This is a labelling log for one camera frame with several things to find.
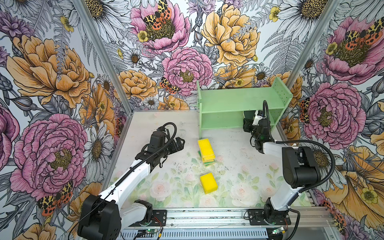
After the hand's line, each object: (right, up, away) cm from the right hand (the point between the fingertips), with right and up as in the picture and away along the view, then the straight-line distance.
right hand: (246, 122), depth 97 cm
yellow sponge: (-26, -16, -9) cm, 32 cm away
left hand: (-42, -14, -13) cm, 46 cm away
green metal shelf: (-16, +8, -11) cm, 21 cm away
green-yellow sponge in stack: (-26, -25, -6) cm, 36 cm away
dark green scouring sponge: (+1, +5, -2) cm, 5 cm away
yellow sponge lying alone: (-25, -34, -13) cm, 44 cm away
